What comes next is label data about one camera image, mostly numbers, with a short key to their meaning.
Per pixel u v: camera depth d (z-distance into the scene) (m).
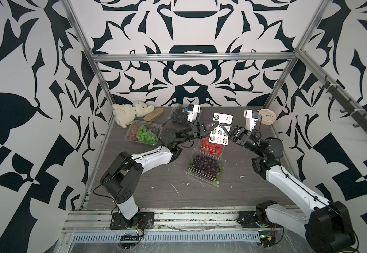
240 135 0.59
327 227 0.40
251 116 0.59
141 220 0.73
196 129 0.60
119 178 0.46
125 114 1.04
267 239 0.71
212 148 0.91
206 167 0.85
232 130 0.62
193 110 0.65
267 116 1.12
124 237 0.73
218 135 0.61
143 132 0.98
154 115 1.11
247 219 0.74
